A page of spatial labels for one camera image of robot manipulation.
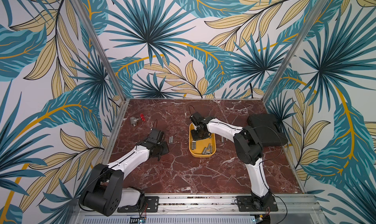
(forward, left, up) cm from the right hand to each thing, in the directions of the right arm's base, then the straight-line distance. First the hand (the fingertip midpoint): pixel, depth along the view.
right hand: (195, 137), depth 98 cm
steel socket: (-2, +16, 0) cm, 16 cm away
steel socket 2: (-18, -10, +28) cm, 35 cm away
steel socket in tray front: (-11, -5, +1) cm, 12 cm away
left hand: (-11, +19, +3) cm, 22 cm away
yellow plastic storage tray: (-5, -4, 0) cm, 6 cm away
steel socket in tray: (-5, +2, 0) cm, 6 cm away
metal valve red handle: (+14, +43, +3) cm, 45 cm away
